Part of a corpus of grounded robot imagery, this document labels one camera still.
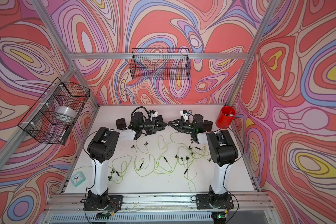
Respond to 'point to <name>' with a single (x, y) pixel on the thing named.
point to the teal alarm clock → (77, 178)
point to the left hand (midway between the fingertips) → (167, 126)
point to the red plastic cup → (225, 117)
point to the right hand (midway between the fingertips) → (169, 126)
